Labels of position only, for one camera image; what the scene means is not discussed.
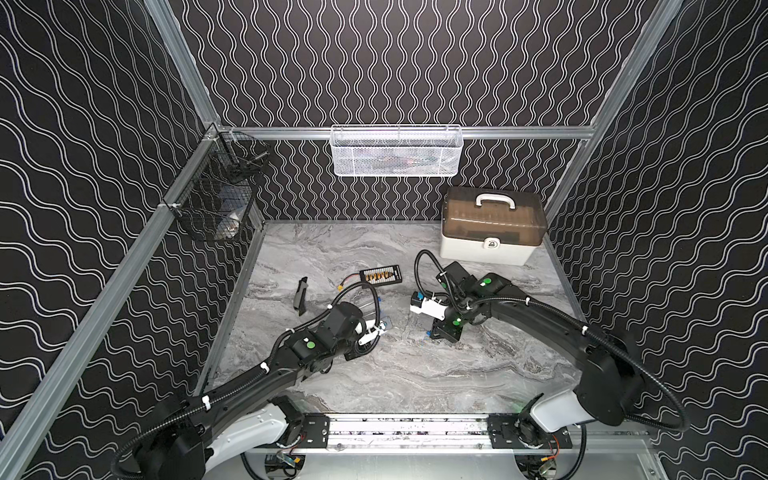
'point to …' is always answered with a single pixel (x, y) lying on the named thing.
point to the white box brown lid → (490, 226)
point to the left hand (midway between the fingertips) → (366, 323)
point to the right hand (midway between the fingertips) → (435, 327)
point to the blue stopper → (428, 332)
